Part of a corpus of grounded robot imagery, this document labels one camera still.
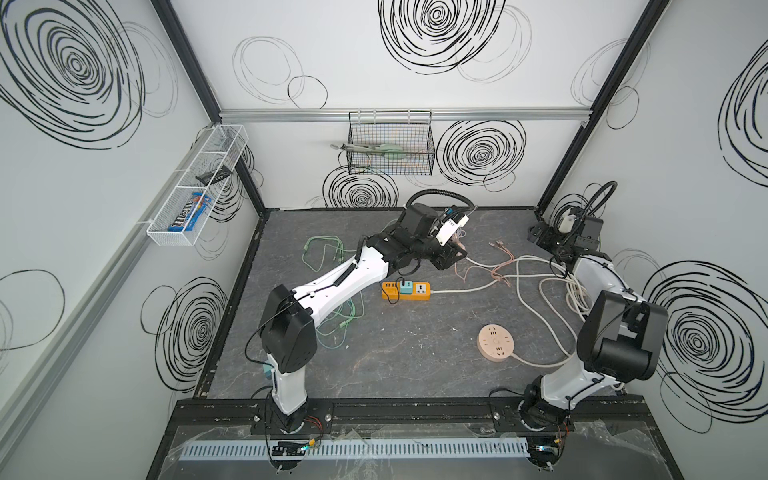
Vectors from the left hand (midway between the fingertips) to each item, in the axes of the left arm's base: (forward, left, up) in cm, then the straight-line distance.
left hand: (464, 249), depth 75 cm
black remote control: (+16, +66, +9) cm, 68 cm away
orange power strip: (0, +9, -23) cm, 25 cm away
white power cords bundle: (+3, -37, -26) cm, 45 cm away
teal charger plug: (-1, +14, -20) cm, 24 cm away
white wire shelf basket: (+33, +72, +7) cm, 80 cm away
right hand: (+15, -28, -9) cm, 33 cm away
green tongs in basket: (+32, +21, +7) cm, 39 cm away
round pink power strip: (-15, -12, -23) cm, 30 cm away
